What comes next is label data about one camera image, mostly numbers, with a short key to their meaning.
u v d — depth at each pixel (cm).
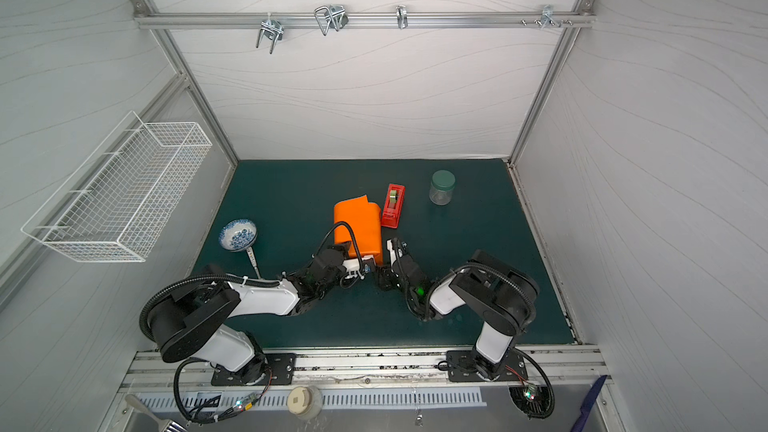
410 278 69
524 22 78
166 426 66
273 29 80
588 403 70
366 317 82
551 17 76
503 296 48
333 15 77
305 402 61
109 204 66
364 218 96
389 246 83
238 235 97
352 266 76
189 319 44
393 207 101
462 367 72
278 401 70
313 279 69
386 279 81
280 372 74
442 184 102
